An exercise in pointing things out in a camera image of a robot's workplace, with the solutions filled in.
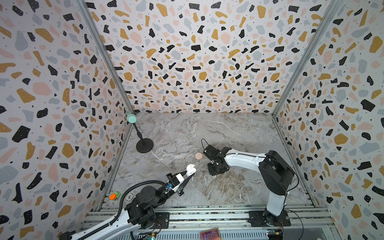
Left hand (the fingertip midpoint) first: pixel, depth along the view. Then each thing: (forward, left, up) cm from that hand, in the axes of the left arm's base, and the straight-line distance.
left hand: (193, 169), depth 64 cm
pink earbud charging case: (+19, -3, -23) cm, 30 cm away
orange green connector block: (-4, +42, -23) cm, 48 cm away
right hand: (+10, -10, -24) cm, 28 cm away
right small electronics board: (-22, -39, -26) cm, 52 cm away
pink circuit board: (-21, -9, -23) cm, 33 cm away
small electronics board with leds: (-21, +20, -26) cm, 39 cm away
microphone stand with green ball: (+29, +34, -24) cm, 50 cm away
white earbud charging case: (0, +1, +1) cm, 1 cm away
